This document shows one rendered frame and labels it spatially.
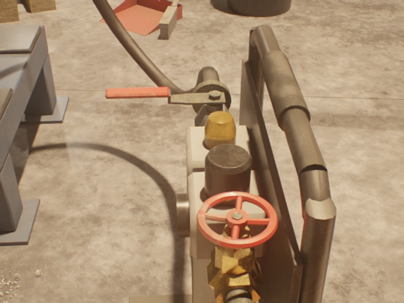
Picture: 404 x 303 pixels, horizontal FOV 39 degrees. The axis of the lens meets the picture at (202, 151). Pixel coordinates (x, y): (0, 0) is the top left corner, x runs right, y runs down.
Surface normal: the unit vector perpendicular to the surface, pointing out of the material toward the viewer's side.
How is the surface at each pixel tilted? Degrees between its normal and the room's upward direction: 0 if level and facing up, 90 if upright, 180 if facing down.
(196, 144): 0
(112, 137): 0
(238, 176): 90
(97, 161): 0
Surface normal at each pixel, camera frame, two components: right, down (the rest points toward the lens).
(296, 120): -0.26, -0.77
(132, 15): 0.00, -0.82
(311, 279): -0.21, 0.55
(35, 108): 0.05, 0.57
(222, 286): -0.87, -0.38
